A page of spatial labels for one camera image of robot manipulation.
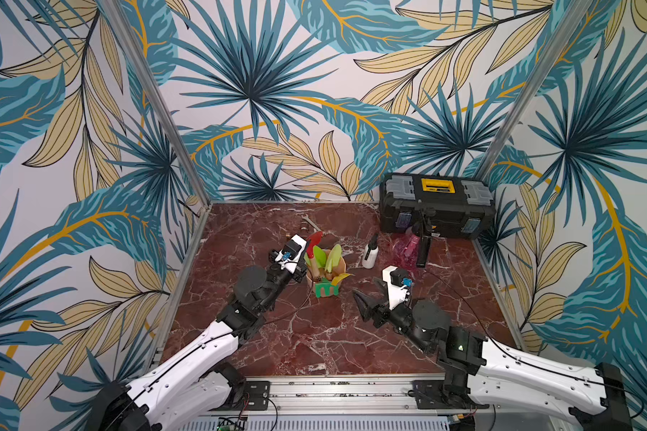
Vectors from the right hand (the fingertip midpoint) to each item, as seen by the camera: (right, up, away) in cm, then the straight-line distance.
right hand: (353, 301), depth 65 cm
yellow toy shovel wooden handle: (-2, +2, +21) cm, 21 cm away
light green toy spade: (-4, +9, +20) cm, 22 cm away
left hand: (-12, +14, +5) cm, 19 cm away
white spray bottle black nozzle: (+8, +10, +23) cm, 26 cm away
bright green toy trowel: (-9, +9, +25) cm, 28 cm away
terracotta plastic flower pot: (-3, +5, +23) cm, 24 cm away
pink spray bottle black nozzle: (+23, +12, +21) cm, 33 cm away
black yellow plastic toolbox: (+43, +25, +32) cm, 59 cm away
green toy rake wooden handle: (-7, 0, +18) cm, 19 cm away
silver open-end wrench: (-15, +22, +48) cm, 55 cm away
